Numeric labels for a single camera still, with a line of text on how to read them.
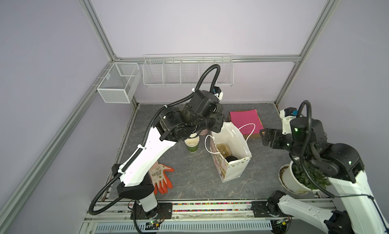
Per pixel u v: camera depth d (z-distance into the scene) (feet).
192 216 2.40
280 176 2.71
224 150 3.06
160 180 2.70
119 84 3.22
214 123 1.62
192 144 3.00
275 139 1.64
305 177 2.17
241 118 3.48
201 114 1.29
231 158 2.72
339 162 1.11
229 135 2.33
